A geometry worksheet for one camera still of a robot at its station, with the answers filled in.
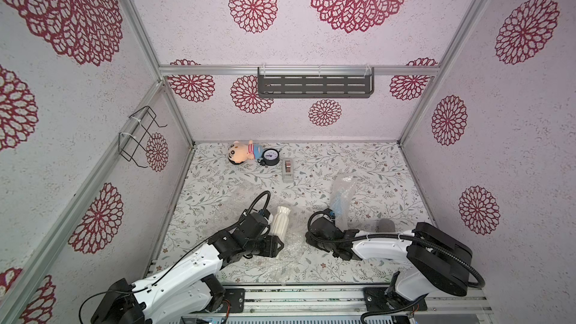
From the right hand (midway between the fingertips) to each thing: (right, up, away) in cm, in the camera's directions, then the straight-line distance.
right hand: (302, 234), depth 87 cm
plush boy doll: (-29, +32, +19) cm, 47 cm away
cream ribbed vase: (-8, +5, -9) cm, 13 cm away
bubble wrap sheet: (-4, -9, -6) cm, 12 cm away
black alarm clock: (-14, +30, +25) cm, 42 cm away
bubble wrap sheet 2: (+18, +16, +7) cm, 25 cm away
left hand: (-10, -2, -8) cm, 13 cm away
